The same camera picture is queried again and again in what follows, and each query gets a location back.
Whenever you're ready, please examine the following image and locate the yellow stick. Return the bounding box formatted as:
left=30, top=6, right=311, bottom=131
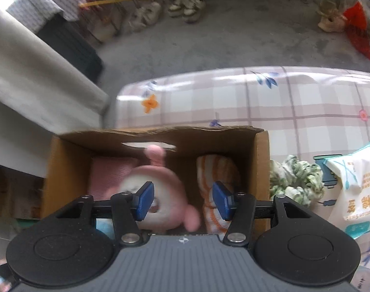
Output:
left=79, top=0, right=134, bottom=8

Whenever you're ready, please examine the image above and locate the small red plastic bag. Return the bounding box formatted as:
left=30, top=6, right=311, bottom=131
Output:
left=343, top=1, right=370, bottom=63

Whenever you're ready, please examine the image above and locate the tan bag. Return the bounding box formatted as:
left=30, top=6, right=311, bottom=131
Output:
left=317, top=0, right=348, bottom=33

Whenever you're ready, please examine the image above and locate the round pink plush toy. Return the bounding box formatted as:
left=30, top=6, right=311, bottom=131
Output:
left=104, top=145, right=201, bottom=231

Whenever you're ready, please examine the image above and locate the clear teal zip swab bag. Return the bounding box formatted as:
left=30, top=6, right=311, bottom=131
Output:
left=325, top=142, right=370, bottom=239

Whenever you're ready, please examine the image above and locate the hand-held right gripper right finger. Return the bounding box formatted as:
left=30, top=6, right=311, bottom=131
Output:
left=212, top=181, right=316, bottom=247

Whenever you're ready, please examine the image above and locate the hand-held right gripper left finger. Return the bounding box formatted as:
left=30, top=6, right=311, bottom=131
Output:
left=53, top=181, right=155, bottom=246

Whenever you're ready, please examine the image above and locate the brown white sneaker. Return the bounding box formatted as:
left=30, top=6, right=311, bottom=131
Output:
left=182, top=0, right=205, bottom=23
left=167, top=0, right=192, bottom=18

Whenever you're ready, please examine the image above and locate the pink knitted sponge pad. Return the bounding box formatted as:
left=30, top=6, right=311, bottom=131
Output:
left=88, top=156, right=137, bottom=198

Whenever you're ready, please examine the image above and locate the checked floral tablecloth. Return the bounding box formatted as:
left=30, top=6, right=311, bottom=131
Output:
left=115, top=66, right=370, bottom=280

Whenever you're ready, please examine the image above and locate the orange white striped sock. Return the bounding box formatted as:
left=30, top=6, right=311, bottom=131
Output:
left=195, top=155, right=242, bottom=235

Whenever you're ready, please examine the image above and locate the brown cardboard box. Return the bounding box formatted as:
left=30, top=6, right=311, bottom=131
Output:
left=41, top=125, right=271, bottom=238

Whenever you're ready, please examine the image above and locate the polka dot cloth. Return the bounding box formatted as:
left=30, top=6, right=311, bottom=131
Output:
left=6, top=0, right=80, bottom=34

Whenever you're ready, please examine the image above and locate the white cover cloth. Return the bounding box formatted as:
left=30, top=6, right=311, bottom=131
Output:
left=0, top=4, right=110, bottom=128

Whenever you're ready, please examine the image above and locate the green white scrunchie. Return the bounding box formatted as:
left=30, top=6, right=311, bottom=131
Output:
left=268, top=155, right=325, bottom=209

